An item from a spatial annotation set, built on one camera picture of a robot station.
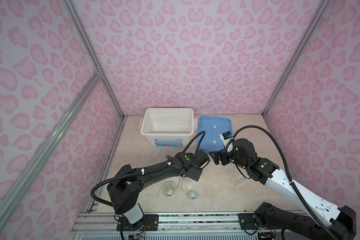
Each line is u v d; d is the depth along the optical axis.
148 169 0.49
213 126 1.13
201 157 0.63
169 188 0.78
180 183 0.86
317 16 0.72
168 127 1.09
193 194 0.81
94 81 0.86
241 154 0.56
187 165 0.57
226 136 0.64
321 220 0.38
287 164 0.51
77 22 0.73
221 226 0.72
